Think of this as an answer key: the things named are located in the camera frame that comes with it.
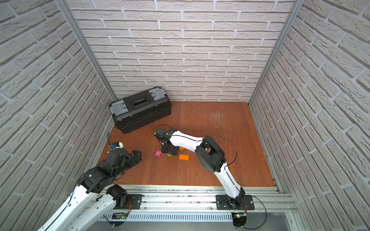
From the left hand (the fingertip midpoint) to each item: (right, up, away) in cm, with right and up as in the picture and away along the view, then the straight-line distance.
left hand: (138, 153), depth 75 cm
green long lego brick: (+14, -4, +14) cm, 21 cm away
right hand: (+15, -3, +16) cm, 22 cm away
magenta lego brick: (+8, -3, +15) cm, 17 cm away
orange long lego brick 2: (+24, +5, -11) cm, 27 cm away
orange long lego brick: (+24, -6, +14) cm, 29 cm away
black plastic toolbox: (-5, +24, +18) cm, 31 cm away
